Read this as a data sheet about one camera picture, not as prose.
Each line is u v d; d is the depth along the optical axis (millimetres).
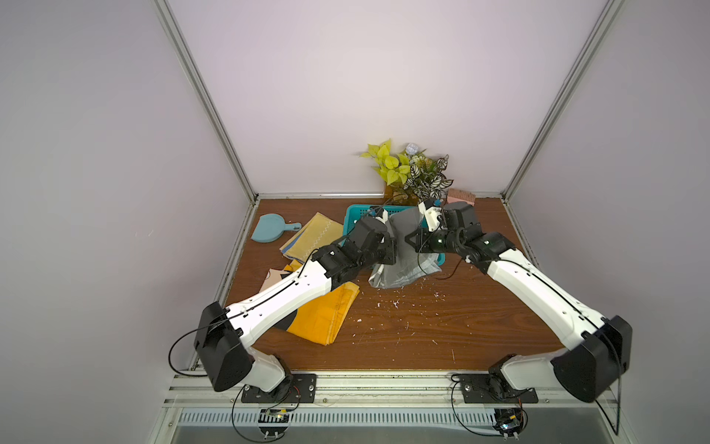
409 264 758
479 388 726
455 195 1216
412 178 915
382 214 677
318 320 837
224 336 398
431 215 697
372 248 560
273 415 718
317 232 1071
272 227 1103
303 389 729
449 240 631
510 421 696
